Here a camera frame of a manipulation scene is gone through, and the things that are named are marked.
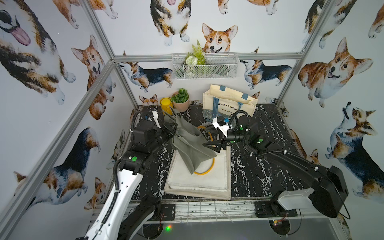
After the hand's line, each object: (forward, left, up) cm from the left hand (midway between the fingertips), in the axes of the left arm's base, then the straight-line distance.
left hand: (180, 121), depth 67 cm
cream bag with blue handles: (+27, -24, -15) cm, 39 cm away
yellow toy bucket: (+37, +16, -25) cm, 48 cm away
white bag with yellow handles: (-15, -16, -32) cm, 38 cm away
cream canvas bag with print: (-22, -9, -32) cm, 40 cm away
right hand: (-6, -10, -4) cm, 12 cm away
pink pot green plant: (+36, +4, -22) cm, 43 cm away
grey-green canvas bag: (-9, -5, -7) cm, 12 cm away
